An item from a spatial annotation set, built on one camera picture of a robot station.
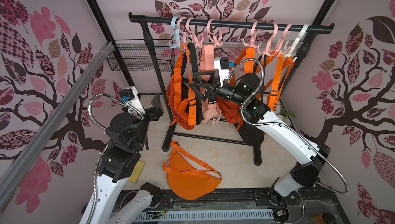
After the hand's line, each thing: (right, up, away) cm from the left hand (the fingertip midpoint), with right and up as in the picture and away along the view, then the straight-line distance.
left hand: (149, 99), depth 57 cm
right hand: (+17, +7, -6) cm, 19 cm away
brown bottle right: (+71, -49, +4) cm, 86 cm away
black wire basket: (-25, +30, +37) cm, 54 cm away
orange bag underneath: (+12, -42, +20) cm, 48 cm away
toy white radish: (+79, -8, +48) cm, 93 cm away
